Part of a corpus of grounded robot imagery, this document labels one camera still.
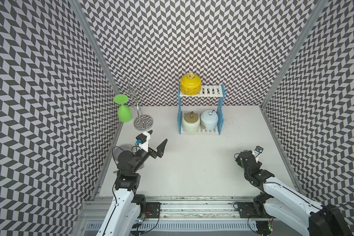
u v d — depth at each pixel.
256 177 0.61
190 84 0.84
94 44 0.85
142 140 0.58
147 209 0.71
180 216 0.72
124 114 0.86
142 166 0.85
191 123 0.96
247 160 0.64
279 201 0.52
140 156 0.61
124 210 0.49
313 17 0.71
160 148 0.63
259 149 0.73
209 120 0.97
